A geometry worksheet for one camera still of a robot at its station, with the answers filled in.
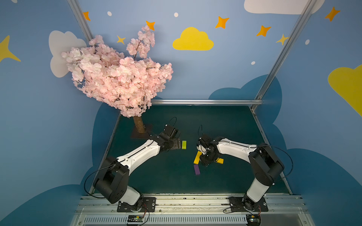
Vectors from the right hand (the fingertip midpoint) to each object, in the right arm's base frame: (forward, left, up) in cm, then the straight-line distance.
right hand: (206, 160), depth 91 cm
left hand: (+7, +21, +10) cm, 24 cm away
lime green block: (+10, +16, 0) cm, 19 cm away
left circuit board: (-34, +39, -1) cm, 52 cm away
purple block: (-7, +6, 0) cm, 9 cm away
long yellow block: (0, +6, +1) cm, 6 cm away
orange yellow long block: (0, -9, -1) cm, 9 cm away
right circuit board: (-30, -24, -3) cm, 39 cm away
